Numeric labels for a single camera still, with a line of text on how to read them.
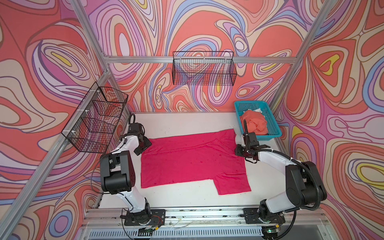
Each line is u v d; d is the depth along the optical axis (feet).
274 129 3.31
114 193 1.64
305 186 1.45
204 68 3.15
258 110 3.80
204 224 2.37
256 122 3.44
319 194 1.30
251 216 2.38
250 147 2.35
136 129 2.47
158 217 2.38
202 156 3.16
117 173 1.57
